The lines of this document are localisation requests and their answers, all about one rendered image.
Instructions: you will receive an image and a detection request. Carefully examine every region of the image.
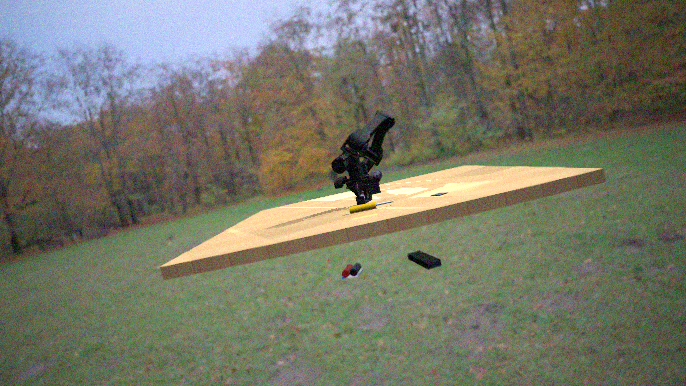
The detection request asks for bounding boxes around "yellow screwdriver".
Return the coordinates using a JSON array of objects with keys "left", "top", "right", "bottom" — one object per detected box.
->
[{"left": 349, "top": 201, "right": 394, "bottom": 214}]

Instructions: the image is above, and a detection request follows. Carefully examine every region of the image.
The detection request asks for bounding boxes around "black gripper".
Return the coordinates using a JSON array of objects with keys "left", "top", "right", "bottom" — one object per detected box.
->
[{"left": 334, "top": 162, "right": 382, "bottom": 199}]

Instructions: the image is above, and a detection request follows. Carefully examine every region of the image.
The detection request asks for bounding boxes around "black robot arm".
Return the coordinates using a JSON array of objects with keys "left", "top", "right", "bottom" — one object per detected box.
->
[{"left": 331, "top": 110, "right": 395, "bottom": 175}]

